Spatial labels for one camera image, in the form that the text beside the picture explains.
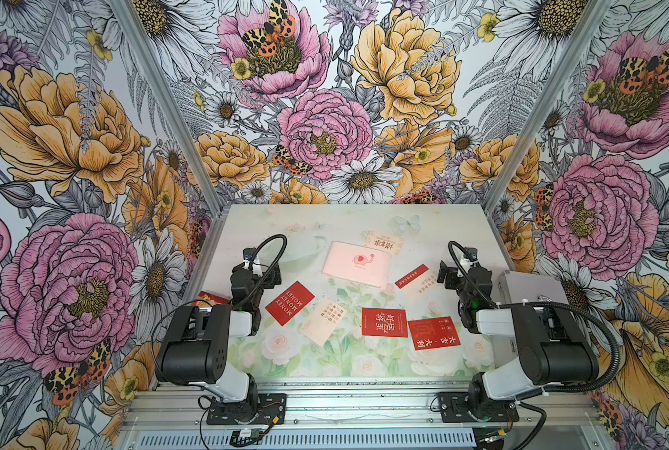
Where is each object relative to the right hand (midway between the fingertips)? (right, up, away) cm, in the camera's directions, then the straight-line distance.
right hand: (454, 267), depth 95 cm
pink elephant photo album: (-32, 0, +7) cm, 33 cm away
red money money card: (-55, -12, -1) cm, 56 cm away
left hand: (-63, 0, -1) cm, 63 cm away
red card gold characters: (-9, -20, -7) cm, 23 cm away
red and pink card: (-12, -4, +7) cm, 15 cm away
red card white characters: (-25, -17, -5) cm, 30 cm away
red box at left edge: (-80, -10, -4) cm, 81 cm away
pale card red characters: (-20, +7, +17) cm, 27 cm away
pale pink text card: (-43, -16, -5) cm, 46 cm away
